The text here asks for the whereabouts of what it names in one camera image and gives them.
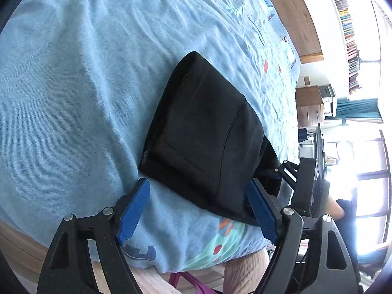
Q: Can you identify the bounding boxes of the black pants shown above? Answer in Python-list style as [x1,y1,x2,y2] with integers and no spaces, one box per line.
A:
[139,52,280,225]

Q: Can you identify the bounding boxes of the person's right hand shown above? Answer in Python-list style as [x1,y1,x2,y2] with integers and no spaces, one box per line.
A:
[326,196,345,221]

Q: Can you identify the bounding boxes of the wooden bedside cabinet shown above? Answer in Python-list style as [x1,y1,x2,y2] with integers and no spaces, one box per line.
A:
[295,86,324,128]

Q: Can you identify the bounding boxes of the grey printer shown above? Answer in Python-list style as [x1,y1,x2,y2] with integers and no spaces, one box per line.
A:
[318,84,337,118]

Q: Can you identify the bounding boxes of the teal curtain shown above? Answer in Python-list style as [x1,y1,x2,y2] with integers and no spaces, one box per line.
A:
[335,98,383,123]

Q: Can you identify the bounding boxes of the blue patterned bed cover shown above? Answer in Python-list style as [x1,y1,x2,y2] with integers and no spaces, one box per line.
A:
[0,0,302,274]

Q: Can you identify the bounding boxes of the wooden headboard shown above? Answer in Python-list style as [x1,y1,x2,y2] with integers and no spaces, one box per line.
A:
[271,0,324,64]

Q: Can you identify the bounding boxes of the wall bookshelf with books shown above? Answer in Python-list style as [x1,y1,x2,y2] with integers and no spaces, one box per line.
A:
[334,0,360,94]

